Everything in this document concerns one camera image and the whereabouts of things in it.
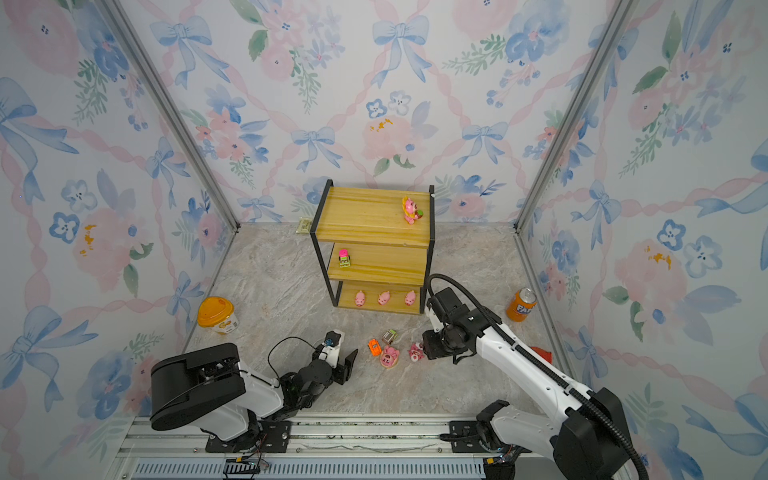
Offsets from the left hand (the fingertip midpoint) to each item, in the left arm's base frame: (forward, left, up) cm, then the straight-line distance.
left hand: (350, 347), depth 86 cm
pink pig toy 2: (+16, -9, 0) cm, 18 cm away
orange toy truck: (+1, -7, -2) cm, 7 cm away
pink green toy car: (+20, +2, +16) cm, 25 cm away
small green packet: (+51, +23, -2) cm, 57 cm away
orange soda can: (+11, -49, +7) cm, 51 cm away
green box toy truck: (+3, -11, 0) cm, 12 cm away
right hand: (-2, -22, +5) cm, 23 cm away
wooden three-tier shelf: (+12, -8, +30) cm, 33 cm away
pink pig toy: (+17, -2, -1) cm, 17 cm away
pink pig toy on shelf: (+17, -18, -1) cm, 24 cm away
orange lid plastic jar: (+6, +37, +8) cm, 39 cm away
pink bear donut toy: (-3, -11, 0) cm, 11 cm away
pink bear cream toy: (-2, -18, +1) cm, 18 cm away
